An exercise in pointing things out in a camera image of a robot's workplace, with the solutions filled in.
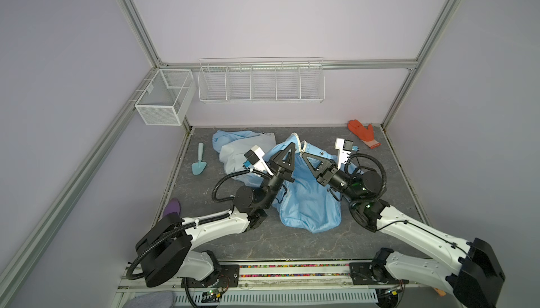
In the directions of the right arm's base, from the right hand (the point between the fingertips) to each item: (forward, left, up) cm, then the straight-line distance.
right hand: (303, 158), depth 60 cm
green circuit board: (-30, +32, -40) cm, 59 cm away
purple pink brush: (+3, +56, -39) cm, 68 cm away
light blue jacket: (+2, -4, -35) cm, 36 cm away
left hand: (+2, +2, +3) cm, 4 cm away
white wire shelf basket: (+52, +16, -7) cm, 55 cm away
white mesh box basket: (+47, +62, -12) cm, 79 cm away
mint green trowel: (+22, +49, -37) cm, 65 cm away
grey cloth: (-31, +46, -34) cm, 65 cm away
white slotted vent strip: (-31, +36, -38) cm, 61 cm away
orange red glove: (+43, -40, -36) cm, 69 cm away
